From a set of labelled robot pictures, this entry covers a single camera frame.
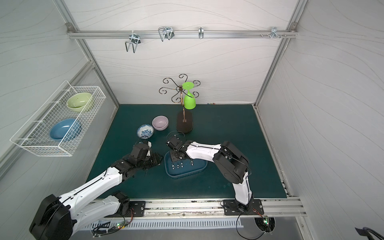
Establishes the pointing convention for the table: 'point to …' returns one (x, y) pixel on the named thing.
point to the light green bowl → (77, 102)
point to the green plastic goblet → (189, 101)
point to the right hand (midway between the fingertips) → (174, 154)
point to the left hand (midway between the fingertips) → (162, 158)
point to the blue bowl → (66, 129)
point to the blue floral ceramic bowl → (145, 131)
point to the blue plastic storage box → (182, 168)
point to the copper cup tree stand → (184, 119)
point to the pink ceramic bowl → (160, 123)
